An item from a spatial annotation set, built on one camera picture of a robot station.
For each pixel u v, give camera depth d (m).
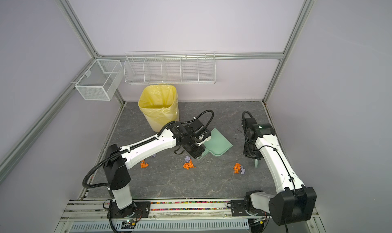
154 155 0.53
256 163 0.78
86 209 0.75
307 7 0.74
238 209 0.73
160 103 1.04
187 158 0.89
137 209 0.73
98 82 0.96
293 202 0.38
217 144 0.83
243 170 0.85
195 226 1.58
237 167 0.85
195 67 1.05
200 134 0.65
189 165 0.87
